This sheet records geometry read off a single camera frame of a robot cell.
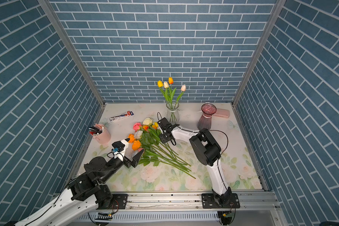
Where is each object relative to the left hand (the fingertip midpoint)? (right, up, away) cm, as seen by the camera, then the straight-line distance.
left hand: (139, 145), depth 67 cm
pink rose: (-10, +7, +31) cm, 34 cm away
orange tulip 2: (-4, +6, +32) cm, 32 cm away
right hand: (+10, -1, +33) cm, 34 cm away
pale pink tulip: (+22, +33, +25) cm, 47 cm away
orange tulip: (+14, +37, +24) cm, 46 cm away
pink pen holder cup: (-31, +4, +21) cm, 38 cm away
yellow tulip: (+7, +35, +24) cm, 43 cm away
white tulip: (+11, +35, +26) cm, 45 cm away
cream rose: (-4, +10, +37) cm, 39 cm away
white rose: (-8, +2, +26) cm, 27 cm away
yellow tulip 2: (+4, +3, +33) cm, 34 cm away
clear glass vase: (+15, +16, +34) cm, 41 cm away
